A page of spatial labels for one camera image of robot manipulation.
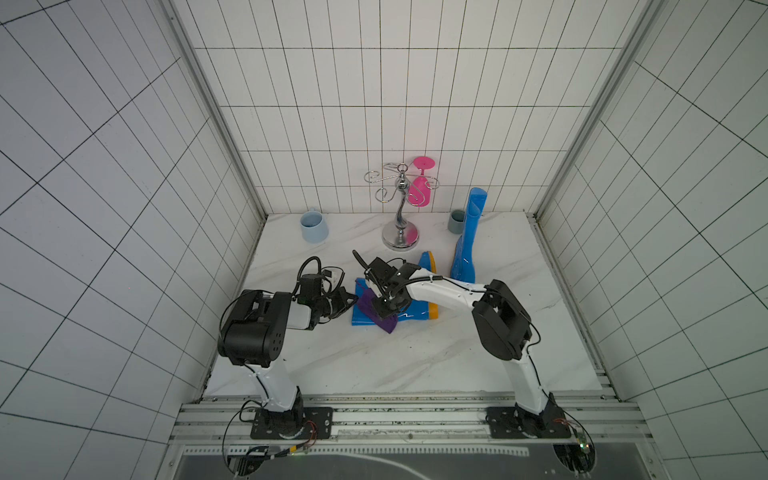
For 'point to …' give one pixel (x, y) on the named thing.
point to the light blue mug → (314, 226)
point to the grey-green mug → (456, 221)
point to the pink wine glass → (419, 192)
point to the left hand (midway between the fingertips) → (356, 301)
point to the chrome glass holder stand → (401, 236)
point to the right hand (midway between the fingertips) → (383, 302)
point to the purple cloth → (370, 308)
